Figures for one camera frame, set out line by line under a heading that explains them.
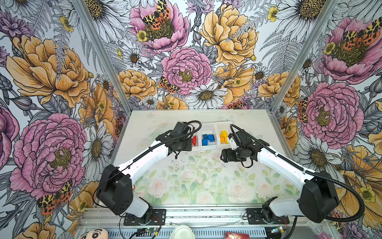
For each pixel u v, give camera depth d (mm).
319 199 411
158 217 733
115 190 417
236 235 662
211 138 1011
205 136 1044
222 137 1002
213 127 1033
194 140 1024
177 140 586
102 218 756
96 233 639
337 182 402
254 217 740
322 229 705
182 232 730
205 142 1017
